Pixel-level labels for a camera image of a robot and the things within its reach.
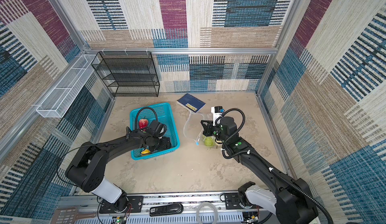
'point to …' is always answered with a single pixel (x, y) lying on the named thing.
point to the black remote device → (167, 209)
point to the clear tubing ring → (211, 205)
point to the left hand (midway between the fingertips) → (167, 144)
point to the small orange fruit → (145, 151)
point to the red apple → (143, 123)
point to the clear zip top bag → (193, 129)
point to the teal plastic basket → (162, 113)
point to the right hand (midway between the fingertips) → (201, 123)
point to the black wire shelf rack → (128, 74)
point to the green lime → (208, 141)
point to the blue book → (191, 102)
